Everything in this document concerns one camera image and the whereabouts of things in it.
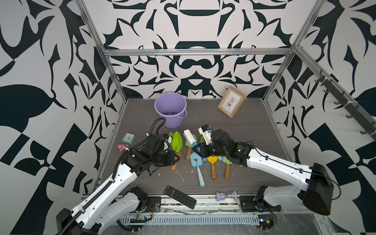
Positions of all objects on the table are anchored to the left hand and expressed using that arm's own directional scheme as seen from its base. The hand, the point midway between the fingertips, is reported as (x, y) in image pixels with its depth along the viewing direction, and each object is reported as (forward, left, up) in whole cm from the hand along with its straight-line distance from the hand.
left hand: (177, 155), depth 73 cm
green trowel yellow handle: (+3, -12, +11) cm, 16 cm away
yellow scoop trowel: (+4, -20, -16) cm, 27 cm away
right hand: (+3, -8, +2) cm, 9 cm away
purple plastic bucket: (+38, +3, -6) cm, 38 cm away
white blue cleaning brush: (+9, -7, +2) cm, 11 cm away
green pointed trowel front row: (+6, 0, 0) cm, 6 cm away
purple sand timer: (-16, -21, -14) cm, 30 cm away
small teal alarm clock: (+20, +32, -14) cm, 40 cm away
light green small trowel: (-1, -28, -15) cm, 32 cm away
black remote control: (-17, -4, -15) cm, 23 cm away
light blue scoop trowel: (+4, -11, -17) cm, 20 cm away
